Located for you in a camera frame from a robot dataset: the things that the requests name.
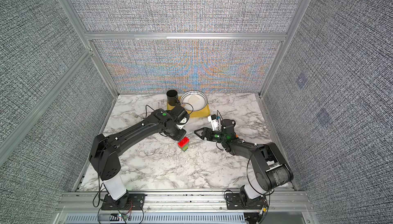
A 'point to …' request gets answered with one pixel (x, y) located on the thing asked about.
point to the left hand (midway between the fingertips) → (183, 136)
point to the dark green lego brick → (184, 148)
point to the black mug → (172, 97)
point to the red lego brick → (183, 142)
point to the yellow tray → (204, 113)
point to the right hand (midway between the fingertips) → (198, 129)
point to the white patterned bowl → (193, 100)
